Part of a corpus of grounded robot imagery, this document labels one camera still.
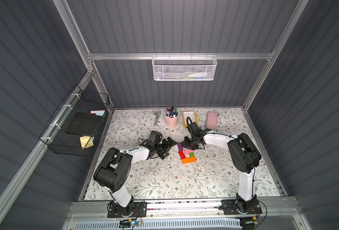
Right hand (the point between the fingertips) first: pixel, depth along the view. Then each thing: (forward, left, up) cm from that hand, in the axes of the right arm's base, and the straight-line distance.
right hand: (182, 147), depth 96 cm
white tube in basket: (+35, -10, +33) cm, 49 cm away
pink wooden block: (-3, -3, -1) cm, 4 cm away
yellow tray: (+27, -9, +1) cm, 28 cm away
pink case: (+23, -23, +1) cm, 33 cm away
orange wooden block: (-9, -3, -2) cm, 9 cm away
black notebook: (-1, +53, +27) cm, 60 cm away
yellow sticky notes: (-16, +43, +33) cm, 57 cm away
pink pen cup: (+19, +7, +9) cm, 23 cm away
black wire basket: (-13, +58, +34) cm, 68 cm away
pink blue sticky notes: (+7, +49, +26) cm, 56 cm away
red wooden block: (-5, +1, -2) cm, 5 cm away
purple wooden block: (+1, +2, 0) cm, 2 cm away
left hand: (-4, +4, +5) cm, 8 cm away
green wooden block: (-5, -6, -1) cm, 8 cm away
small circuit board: (-42, +29, -1) cm, 51 cm away
